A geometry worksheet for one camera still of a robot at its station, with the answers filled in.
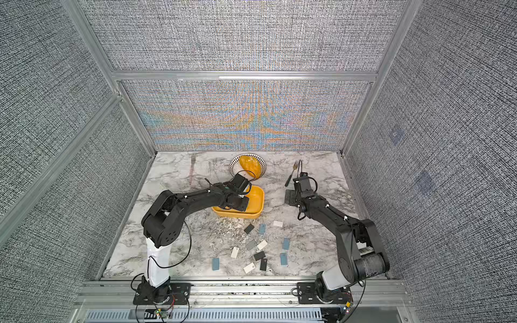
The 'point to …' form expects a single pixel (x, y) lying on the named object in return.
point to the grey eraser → (251, 245)
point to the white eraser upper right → (278, 223)
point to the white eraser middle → (235, 252)
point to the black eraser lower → (259, 256)
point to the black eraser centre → (249, 229)
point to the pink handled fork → (193, 159)
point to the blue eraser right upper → (286, 243)
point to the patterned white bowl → (235, 167)
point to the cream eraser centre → (262, 244)
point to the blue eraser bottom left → (215, 264)
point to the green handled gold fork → (295, 165)
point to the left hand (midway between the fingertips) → (247, 203)
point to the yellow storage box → (254, 208)
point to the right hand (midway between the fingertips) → (298, 189)
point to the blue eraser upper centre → (262, 228)
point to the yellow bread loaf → (251, 165)
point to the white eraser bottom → (248, 268)
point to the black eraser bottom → (263, 264)
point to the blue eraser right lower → (283, 259)
